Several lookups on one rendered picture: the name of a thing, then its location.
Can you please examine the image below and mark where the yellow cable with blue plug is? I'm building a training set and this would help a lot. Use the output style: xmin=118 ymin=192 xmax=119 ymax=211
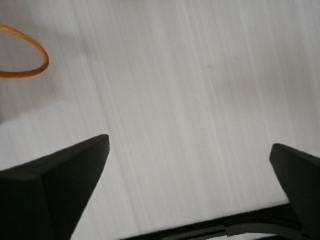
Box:
xmin=0 ymin=24 xmax=49 ymax=78

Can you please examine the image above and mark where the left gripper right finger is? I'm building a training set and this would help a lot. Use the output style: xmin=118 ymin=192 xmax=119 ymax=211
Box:
xmin=269 ymin=143 xmax=320 ymax=240

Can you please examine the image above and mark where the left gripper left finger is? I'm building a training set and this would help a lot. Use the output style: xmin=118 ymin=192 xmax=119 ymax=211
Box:
xmin=0 ymin=134 xmax=110 ymax=240

